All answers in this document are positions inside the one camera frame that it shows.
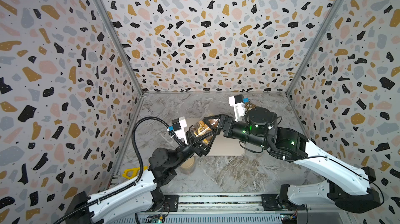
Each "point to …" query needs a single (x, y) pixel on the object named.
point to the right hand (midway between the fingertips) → (210, 122)
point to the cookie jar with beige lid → (188, 166)
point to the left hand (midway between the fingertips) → (213, 129)
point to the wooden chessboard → (249, 106)
